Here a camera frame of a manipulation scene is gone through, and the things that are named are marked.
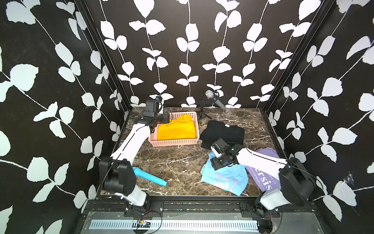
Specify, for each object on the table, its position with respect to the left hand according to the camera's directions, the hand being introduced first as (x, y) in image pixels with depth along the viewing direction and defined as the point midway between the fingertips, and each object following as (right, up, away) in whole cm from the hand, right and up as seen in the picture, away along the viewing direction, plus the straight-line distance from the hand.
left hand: (165, 112), depth 86 cm
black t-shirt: (+33, -12, +19) cm, 40 cm away
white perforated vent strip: (+4, -57, -16) cm, 59 cm away
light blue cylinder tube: (-14, -36, -2) cm, 39 cm away
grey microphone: (+28, +12, +7) cm, 31 cm away
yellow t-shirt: (+8, -11, +21) cm, 25 cm away
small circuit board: (-9, -56, -15) cm, 59 cm away
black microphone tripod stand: (+22, 0, +22) cm, 31 cm away
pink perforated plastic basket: (-12, -17, +16) cm, 26 cm away
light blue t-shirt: (+40, -40, -1) cm, 57 cm away
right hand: (+30, -30, +1) cm, 42 cm away
